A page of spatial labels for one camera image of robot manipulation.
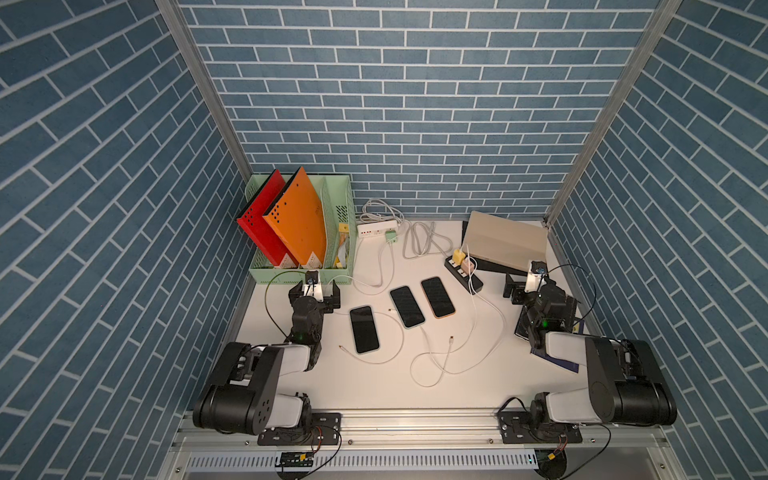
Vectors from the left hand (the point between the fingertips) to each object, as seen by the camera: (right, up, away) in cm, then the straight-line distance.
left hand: (324, 280), depth 89 cm
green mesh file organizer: (+1, +28, +13) cm, 31 cm away
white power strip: (+14, +17, +25) cm, 33 cm away
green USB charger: (+19, +14, +25) cm, 35 cm away
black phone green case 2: (+12, -15, +1) cm, 19 cm away
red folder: (-18, +17, -7) cm, 26 cm away
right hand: (+62, +2, +2) cm, 62 cm away
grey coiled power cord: (+31, +13, +25) cm, 42 cm away
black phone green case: (+25, -9, +5) cm, 27 cm away
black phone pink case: (+35, -7, +10) cm, 37 cm away
